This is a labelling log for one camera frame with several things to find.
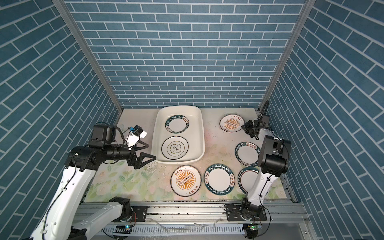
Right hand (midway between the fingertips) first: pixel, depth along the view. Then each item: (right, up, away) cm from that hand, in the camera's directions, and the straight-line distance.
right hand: (241, 123), depth 100 cm
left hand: (-50, -12, -36) cm, 63 cm away
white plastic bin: (-43, -9, +4) cm, 44 cm away
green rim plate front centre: (-17, -32, -15) cm, 39 cm away
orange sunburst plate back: (-6, 0, +6) cm, 8 cm away
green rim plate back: (-46, -1, +11) cm, 47 cm away
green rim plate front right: (-1, -32, -14) cm, 35 cm away
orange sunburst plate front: (-36, -33, -16) cm, 51 cm away
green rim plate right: (+3, -20, -4) cm, 20 cm away
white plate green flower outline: (-45, -16, -2) cm, 48 cm away
